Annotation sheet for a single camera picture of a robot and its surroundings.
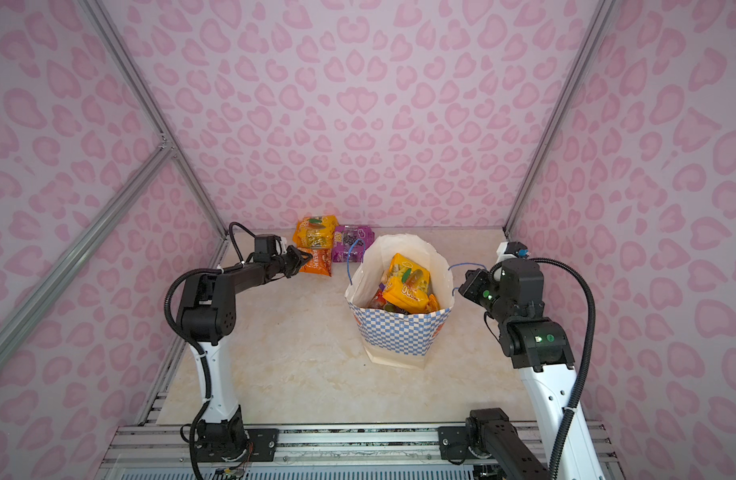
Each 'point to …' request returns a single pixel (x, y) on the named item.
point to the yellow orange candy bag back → (315, 232)
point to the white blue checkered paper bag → (392, 337)
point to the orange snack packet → (320, 263)
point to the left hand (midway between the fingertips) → (314, 250)
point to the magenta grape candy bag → (351, 242)
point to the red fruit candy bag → (379, 300)
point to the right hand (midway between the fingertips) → (465, 269)
